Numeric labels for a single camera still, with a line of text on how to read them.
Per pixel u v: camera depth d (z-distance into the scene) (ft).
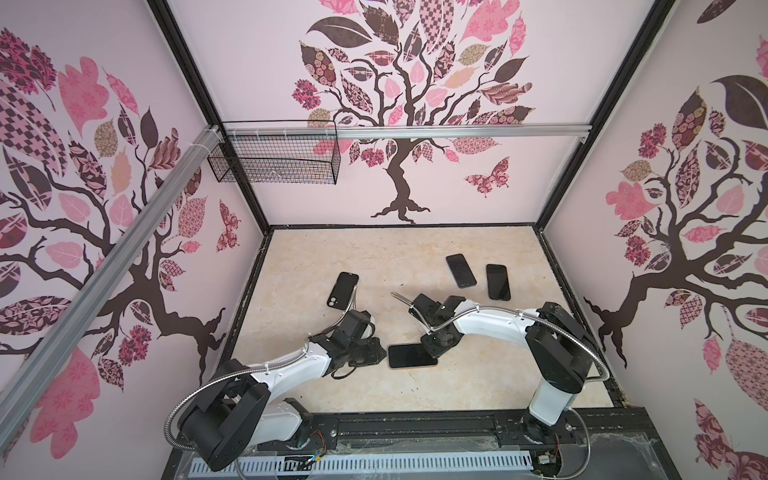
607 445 2.35
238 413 1.35
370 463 2.30
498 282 3.42
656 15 2.28
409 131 3.08
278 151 3.11
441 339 2.43
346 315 2.27
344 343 2.21
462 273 3.48
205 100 2.68
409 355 2.87
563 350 1.51
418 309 2.35
